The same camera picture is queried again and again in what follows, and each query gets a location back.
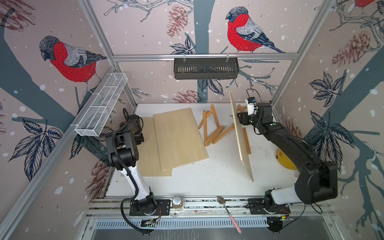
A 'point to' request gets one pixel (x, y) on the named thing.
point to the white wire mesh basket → (92, 121)
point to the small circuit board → (148, 223)
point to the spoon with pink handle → (221, 201)
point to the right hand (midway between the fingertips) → (242, 111)
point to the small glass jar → (178, 201)
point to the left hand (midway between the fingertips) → (136, 141)
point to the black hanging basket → (188, 69)
